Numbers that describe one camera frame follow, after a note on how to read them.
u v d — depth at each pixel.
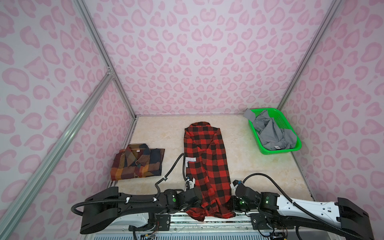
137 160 0.91
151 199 0.51
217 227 0.72
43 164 0.52
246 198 0.61
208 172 0.88
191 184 0.75
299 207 0.51
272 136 1.01
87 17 0.71
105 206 0.47
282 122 1.06
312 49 0.82
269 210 0.57
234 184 0.77
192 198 0.61
